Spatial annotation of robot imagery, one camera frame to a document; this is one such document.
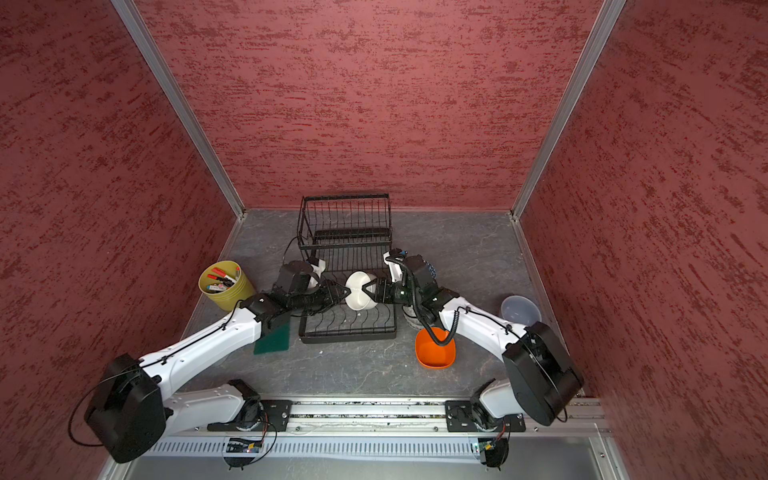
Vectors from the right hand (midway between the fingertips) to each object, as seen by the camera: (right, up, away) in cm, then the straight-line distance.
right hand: (366, 295), depth 81 cm
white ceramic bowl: (-2, -2, +5) cm, 6 cm away
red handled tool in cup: (-44, +4, +7) cm, 44 cm away
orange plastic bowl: (+19, -18, +4) cm, 27 cm away
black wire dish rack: (-9, +16, +26) cm, 32 cm away
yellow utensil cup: (-41, -1, +2) cm, 41 cm away
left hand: (-5, -1, 0) cm, 5 cm away
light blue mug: (+48, -7, +12) cm, 50 cm away
